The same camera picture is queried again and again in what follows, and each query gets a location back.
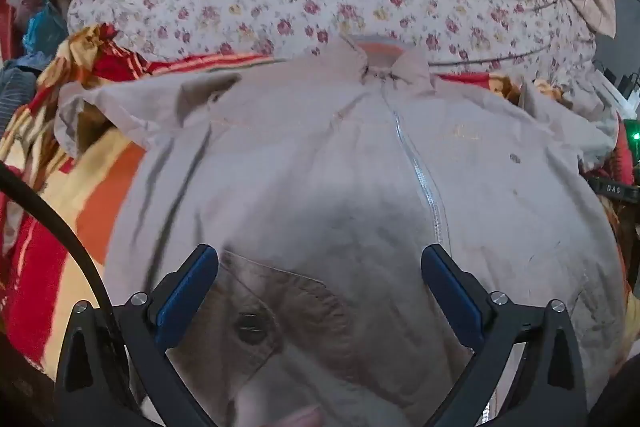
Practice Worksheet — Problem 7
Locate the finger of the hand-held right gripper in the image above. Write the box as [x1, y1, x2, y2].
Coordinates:
[582, 176, 640, 200]

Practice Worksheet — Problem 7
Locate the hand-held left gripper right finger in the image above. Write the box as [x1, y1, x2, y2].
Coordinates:
[420, 244, 589, 427]

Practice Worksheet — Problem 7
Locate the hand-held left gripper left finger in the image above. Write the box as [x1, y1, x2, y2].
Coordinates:
[54, 243, 221, 427]

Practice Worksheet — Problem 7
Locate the red yellow patterned blanket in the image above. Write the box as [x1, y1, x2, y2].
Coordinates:
[0, 23, 638, 368]

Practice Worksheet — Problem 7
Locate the grey striped cloth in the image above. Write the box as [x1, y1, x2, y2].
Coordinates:
[0, 54, 48, 132]

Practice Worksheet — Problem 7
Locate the blue cloth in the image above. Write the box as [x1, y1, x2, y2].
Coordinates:
[22, 2, 68, 58]

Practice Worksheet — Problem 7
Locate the red cloth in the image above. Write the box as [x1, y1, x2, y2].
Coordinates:
[0, 0, 38, 62]

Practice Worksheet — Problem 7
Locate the black cable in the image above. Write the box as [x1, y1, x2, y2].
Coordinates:
[0, 162, 126, 348]

